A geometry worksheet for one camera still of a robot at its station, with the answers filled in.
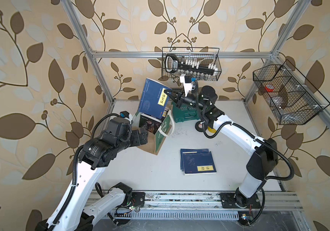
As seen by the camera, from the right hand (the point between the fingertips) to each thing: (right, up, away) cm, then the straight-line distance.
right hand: (165, 90), depth 67 cm
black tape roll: (+25, -22, +36) cm, 49 cm away
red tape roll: (+59, +4, +14) cm, 61 cm away
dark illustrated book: (-10, -17, +20) cm, 28 cm away
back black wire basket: (+23, +24, +31) cm, 45 cm away
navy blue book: (+19, -40, +20) cm, 48 cm away
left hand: (-12, -20, -2) cm, 23 cm away
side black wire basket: (+66, -3, +8) cm, 67 cm away
